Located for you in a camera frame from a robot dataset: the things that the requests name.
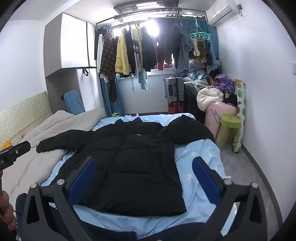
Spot purple patterned jacket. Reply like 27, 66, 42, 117
213, 74, 236, 95

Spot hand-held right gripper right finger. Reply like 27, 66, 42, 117
192, 156, 282, 241

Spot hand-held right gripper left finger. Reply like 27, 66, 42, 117
15, 156, 102, 241

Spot green clip hanger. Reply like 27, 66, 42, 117
189, 19, 213, 42

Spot red box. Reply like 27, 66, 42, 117
168, 101, 185, 114

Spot yellow fleece jacket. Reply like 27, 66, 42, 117
115, 27, 142, 75

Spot black hanging jacket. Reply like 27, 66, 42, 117
141, 26, 158, 72

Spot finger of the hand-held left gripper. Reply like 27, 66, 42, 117
0, 141, 32, 160

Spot pink bedding bag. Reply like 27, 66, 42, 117
205, 101, 238, 143

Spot green plastic stool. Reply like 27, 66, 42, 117
216, 114, 242, 154

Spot cream quilted headboard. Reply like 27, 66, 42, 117
0, 91, 53, 149

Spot grey white wardrobe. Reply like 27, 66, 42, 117
43, 13, 107, 114

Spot blue denim hanging garment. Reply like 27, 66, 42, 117
173, 30, 195, 73

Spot dark red hanging garment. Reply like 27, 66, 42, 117
154, 35, 166, 71

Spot person's left hand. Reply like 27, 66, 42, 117
0, 190, 17, 232

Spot blue cushion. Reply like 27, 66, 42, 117
63, 90, 84, 115

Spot light blue printed bedsheet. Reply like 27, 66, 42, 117
41, 113, 232, 235

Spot long dark hanging coat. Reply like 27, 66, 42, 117
159, 17, 183, 66

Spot black bag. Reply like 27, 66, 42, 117
184, 83, 206, 124

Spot blue curtain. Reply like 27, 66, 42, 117
99, 74, 126, 118
179, 14, 221, 71

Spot silver suitcase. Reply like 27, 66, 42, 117
163, 77, 185, 103

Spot white air conditioner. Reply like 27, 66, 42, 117
206, 0, 243, 26

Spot white hanging garment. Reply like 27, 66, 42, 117
96, 34, 105, 75

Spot white rolled duvet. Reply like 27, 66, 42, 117
196, 86, 224, 113

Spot ceiling clothes drying rack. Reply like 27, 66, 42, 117
95, 0, 207, 32

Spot black down jacket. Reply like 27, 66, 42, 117
36, 114, 215, 217

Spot beige blanket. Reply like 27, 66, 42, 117
0, 108, 106, 207

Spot light blue hanging garment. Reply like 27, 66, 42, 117
138, 69, 149, 91

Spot pile of mixed clothes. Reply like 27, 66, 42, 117
185, 59, 223, 93

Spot person's blue jeans legs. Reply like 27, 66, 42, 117
16, 192, 208, 241

